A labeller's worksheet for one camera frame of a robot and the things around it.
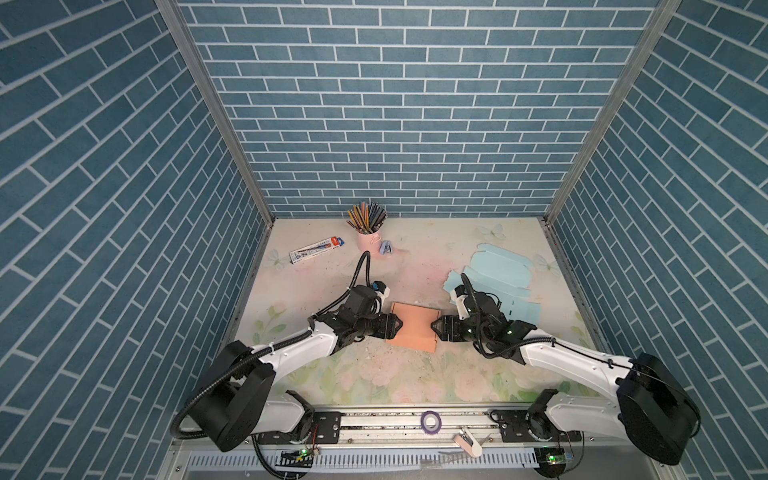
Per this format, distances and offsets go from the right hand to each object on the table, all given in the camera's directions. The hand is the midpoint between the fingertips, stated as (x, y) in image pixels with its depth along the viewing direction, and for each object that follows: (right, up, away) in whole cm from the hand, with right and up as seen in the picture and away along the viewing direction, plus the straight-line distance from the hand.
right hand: (436, 323), depth 84 cm
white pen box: (-41, +21, +25) cm, 53 cm away
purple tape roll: (-1, -23, -10) cm, 25 cm away
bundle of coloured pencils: (-22, +32, +21) cm, 44 cm away
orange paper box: (-5, -3, +2) cm, 7 cm away
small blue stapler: (-15, +21, +25) cm, 36 cm away
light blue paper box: (+28, +11, +21) cm, 36 cm away
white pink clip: (+6, -25, -14) cm, 29 cm away
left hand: (-12, 0, +2) cm, 12 cm away
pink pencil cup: (-21, +23, +21) cm, 38 cm away
